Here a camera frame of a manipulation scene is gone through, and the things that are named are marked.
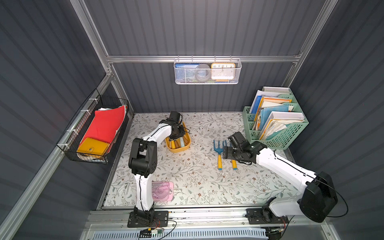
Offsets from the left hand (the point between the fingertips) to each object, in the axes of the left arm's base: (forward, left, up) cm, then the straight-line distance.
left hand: (180, 133), depth 100 cm
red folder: (-14, +34, +25) cm, 45 cm away
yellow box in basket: (-26, +35, +24) cm, 50 cm away
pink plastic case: (-35, +9, -7) cm, 37 cm away
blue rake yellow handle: (-11, -26, -5) cm, 28 cm away
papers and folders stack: (0, -54, +19) cm, 57 cm away
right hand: (-19, -31, +5) cm, 37 cm away
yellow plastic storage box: (-7, 0, -2) cm, 7 cm away
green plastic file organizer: (-9, -64, +4) cm, 64 cm away
